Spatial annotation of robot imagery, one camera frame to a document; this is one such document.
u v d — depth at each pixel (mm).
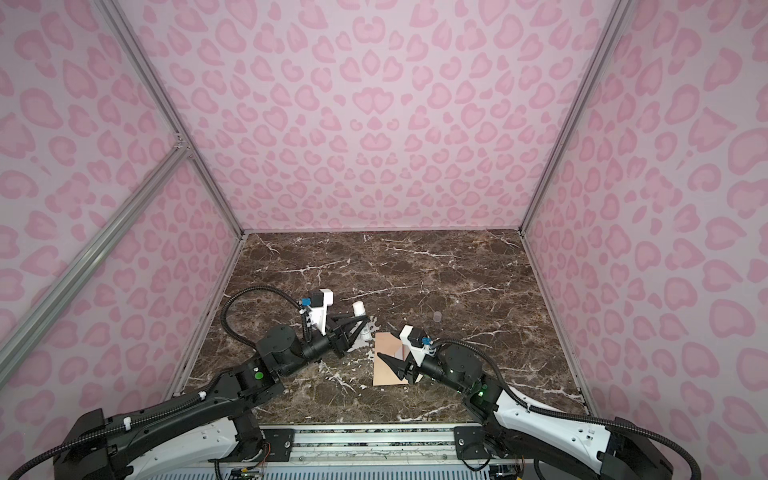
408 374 629
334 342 600
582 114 846
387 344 905
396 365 638
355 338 652
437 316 954
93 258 641
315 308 605
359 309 666
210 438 576
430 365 638
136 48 743
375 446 748
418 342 587
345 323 626
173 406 475
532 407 517
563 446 480
